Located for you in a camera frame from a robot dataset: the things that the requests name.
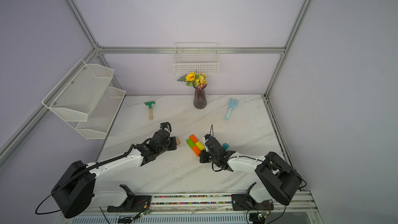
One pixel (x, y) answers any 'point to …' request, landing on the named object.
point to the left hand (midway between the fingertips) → (175, 141)
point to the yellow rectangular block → (200, 145)
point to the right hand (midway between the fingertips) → (200, 156)
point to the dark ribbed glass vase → (199, 99)
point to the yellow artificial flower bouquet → (199, 81)
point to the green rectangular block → (190, 143)
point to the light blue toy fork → (232, 103)
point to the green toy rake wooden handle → (150, 110)
